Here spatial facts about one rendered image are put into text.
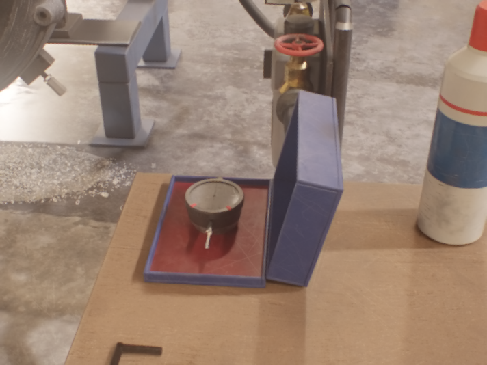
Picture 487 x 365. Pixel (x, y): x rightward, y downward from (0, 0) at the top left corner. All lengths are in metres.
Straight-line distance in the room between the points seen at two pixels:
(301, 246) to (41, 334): 0.76
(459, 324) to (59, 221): 1.06
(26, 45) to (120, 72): 0.39
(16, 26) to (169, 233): 0.72
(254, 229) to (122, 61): 1.04
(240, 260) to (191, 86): 1.42
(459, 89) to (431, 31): 1.91
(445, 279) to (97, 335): 0.31
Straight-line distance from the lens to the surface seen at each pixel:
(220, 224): 0.64
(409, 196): 0.73
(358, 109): 1.91
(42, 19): 1.29
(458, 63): 0.60
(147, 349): 0.55
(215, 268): 0.62
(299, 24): 1.06
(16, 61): 1.34
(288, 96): 0.95
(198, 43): 2.32
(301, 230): 0.56
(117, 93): 1.69
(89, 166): 1.66
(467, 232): 0.67
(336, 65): 0.95
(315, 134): 0.60
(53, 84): 1.47
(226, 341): 0.56
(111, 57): 1.65
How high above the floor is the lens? 0.88
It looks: 34 degrees down
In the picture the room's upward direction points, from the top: straight up
